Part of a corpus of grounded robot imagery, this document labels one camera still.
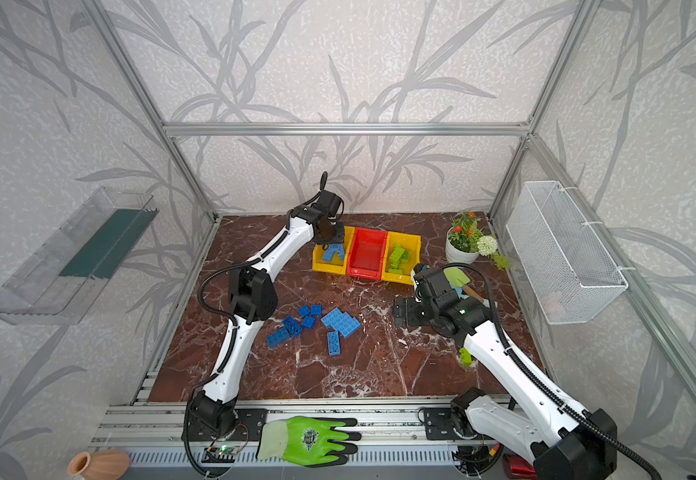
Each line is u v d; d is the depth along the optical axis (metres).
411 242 1.06
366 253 1.09
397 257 1.02
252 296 0.62
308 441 0.71
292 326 0.90
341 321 0.90
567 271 0.62
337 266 1.00
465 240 0.96
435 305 0.57
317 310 0.93
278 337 0.88
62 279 0.65
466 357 0.83
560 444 0.37
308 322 0.91
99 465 0.60
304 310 0.93
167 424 0.75
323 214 0.78
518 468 0.64
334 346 0.89
